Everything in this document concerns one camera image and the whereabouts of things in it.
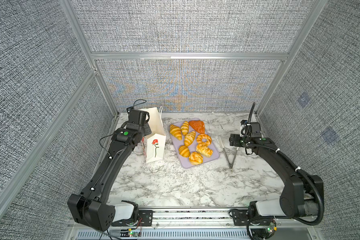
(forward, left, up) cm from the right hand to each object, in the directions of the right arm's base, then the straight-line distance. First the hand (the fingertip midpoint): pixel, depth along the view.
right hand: (237, 138), depth 89 cm
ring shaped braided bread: (+6, +21, -10) cm, 24 cm away
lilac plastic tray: (-10, +31, -10) cm, 34 cm away
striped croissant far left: (+12, +37, -8) cm, 40 cm away
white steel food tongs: (-8, +5, -11) cm, 14 cm away
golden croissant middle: (+6, +28, -8) cm, 30 cm away
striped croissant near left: (-4, +32, -8) cm, 33 cm away
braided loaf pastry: (-3, +19, -9) cm, 21 cm away
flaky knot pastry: (-9, +25, -9) cm, 28 cm away
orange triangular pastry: (+17, +21, -8) cm, 28 cm away
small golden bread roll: (+16, +31, -9) cm, 36 cm away
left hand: (-3, +52, +14) cm, 54 cm away
